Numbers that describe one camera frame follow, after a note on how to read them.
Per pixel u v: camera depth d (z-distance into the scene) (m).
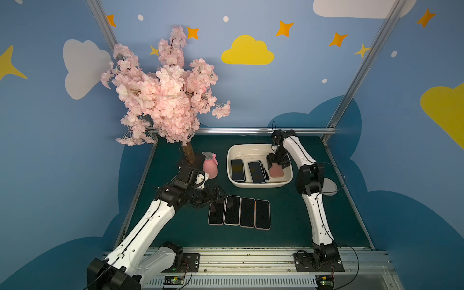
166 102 0.57
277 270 0.74
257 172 1.02
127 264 0.39
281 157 0.88
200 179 0.70
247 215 0.86
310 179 0.69
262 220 0.86
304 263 0.73
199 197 0.64
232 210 0.88
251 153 1.11
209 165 0.95
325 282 0.73
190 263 0.74
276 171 1.02
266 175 1.01
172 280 0.72
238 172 1.02
